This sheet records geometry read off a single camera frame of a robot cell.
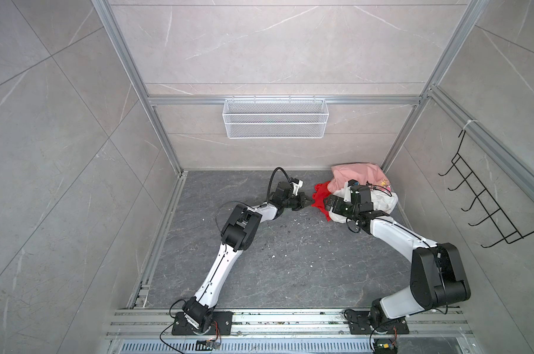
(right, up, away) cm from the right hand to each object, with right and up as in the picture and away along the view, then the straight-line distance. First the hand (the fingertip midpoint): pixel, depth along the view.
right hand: (332, 200), depth 92 cm
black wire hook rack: (+40, -7, -32) cm, 52 cm away
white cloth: (+24, -1, +6) cm, 25 cm away
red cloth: (-2, +3, +12) cm, 13 cm away
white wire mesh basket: (-26, +38, +8) cm, 46 cm away
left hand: (-5, 0, +9) cm, 10 cm away
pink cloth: (+20, +13, +13) cm, 27 cm away
